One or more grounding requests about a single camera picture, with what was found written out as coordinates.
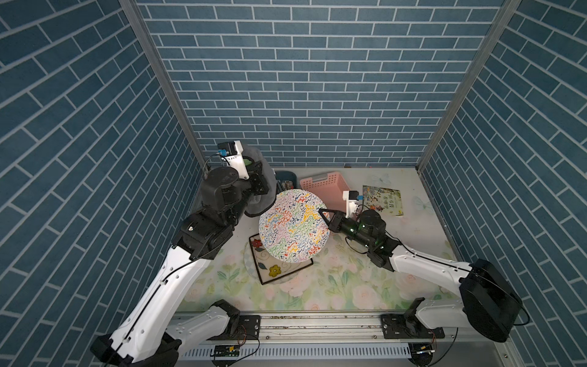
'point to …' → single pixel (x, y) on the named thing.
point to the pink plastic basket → (330, 186)
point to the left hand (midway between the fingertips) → (269, 162)
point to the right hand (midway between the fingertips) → (322, 211)
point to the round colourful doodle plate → (291, 227)
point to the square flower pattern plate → (269, 268)
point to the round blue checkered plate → (251, 266)
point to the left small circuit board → (227, 350)
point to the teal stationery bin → (285, 180)
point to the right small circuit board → (421, 352)
